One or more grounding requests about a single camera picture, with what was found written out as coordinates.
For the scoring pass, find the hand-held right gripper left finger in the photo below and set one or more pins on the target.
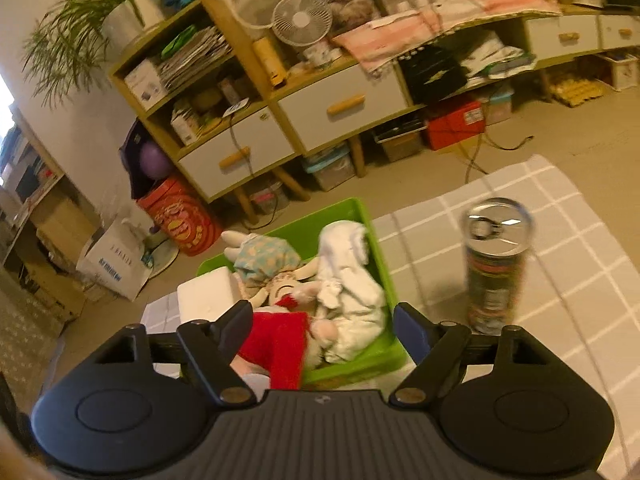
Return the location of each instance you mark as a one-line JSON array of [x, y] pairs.
[[240, 325]]

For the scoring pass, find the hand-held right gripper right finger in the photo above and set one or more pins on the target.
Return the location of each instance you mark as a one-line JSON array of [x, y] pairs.
[[412, 332]]

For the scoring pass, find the beige doll with red hat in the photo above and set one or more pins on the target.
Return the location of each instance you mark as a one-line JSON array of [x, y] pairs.
[[280, 340]]

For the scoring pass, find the green plastic bin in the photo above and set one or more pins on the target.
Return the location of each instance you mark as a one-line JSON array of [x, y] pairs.
[[360, 367]]

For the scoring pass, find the pink plush rabbit blue dress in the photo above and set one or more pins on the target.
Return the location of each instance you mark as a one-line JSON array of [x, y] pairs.
[[265, 255]]

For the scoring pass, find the white plush toy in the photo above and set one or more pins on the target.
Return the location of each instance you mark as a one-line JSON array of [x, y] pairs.
[[350, 285]]

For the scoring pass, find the white foam block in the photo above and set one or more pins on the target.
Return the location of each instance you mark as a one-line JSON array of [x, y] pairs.
[[205, 295]]

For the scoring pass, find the black printed can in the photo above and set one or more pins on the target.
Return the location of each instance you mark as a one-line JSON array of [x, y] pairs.
[[492, 280]]

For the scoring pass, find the orange printed bag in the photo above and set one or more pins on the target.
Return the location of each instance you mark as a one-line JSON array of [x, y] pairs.
[[180, 220]]

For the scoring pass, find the white paper bag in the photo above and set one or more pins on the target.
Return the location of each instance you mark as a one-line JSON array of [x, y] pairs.
[[112, 260]]

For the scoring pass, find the grey checkered tablecloth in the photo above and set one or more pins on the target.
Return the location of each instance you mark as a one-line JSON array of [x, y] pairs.
[[565, 270]]

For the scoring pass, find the clear storage box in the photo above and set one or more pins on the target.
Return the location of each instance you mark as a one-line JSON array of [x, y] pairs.
[[330, 170]]

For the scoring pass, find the purple ball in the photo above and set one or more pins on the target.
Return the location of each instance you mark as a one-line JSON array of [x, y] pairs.
[[156, 160]]

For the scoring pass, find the dark purple board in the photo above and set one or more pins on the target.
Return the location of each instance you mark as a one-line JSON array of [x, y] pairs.
[[131, 160]]

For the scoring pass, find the wooden shelf cabinet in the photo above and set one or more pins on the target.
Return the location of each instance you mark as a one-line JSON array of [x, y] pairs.
[[287, 127]]

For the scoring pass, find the cardboard box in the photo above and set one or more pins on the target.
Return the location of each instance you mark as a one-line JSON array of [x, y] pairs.
[[65, 220]]

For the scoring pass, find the red box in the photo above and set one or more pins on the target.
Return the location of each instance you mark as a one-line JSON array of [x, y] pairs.
[[452, 125]]

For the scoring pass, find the wooden desk shelf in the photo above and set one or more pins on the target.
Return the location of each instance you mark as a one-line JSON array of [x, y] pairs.
[[30, 175]]

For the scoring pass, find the black bag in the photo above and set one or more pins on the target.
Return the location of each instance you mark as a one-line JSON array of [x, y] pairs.
[[430, 75]]

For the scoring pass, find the white product box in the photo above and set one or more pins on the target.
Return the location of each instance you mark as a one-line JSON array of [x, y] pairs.
[[145, 85]]

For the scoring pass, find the yellow tube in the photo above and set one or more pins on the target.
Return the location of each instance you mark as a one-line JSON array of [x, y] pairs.
[[270, 62]]

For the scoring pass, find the stack of magazines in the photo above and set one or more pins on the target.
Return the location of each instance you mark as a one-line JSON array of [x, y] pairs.
[[195, 60]]

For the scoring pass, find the egg tray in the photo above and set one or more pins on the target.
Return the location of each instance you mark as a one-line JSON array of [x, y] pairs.
[[577, 92]]

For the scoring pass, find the pink cloth runner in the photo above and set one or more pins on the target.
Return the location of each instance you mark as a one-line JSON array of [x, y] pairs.
[[400, 35]]

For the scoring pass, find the small white desk fan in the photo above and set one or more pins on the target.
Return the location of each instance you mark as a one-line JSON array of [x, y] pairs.
[[300, 17]]

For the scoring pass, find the large white fan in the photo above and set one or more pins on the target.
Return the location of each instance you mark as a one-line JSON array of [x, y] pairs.
[[255, 0]]

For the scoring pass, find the low wooden cabinet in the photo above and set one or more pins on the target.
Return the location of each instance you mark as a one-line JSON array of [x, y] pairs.
[[550, 35]]

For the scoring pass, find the white printed storage crate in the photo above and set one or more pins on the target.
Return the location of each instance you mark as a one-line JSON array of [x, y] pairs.
[[622, 72]]

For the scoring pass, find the potted green plant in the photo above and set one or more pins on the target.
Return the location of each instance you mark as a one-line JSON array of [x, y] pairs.
[[75, 25]]

